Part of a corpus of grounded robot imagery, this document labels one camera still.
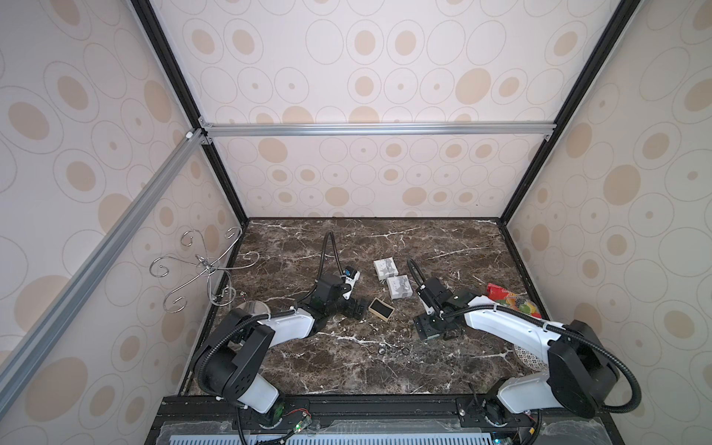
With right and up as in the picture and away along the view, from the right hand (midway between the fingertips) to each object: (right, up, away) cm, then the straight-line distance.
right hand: (437, 325), depth 87 cm
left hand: (-22, +9, +3) cm, 24 cm away
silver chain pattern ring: (-17, -7, -1) cm, 19 cm away
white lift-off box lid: (-11, +11, +8) cm, 17 cm away
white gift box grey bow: (-15, +17, +13) cm, 26 cm away
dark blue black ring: (-10, -7, -1) cm, 13 cm away
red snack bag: (+25, +7, +3) cm, 26 cm away
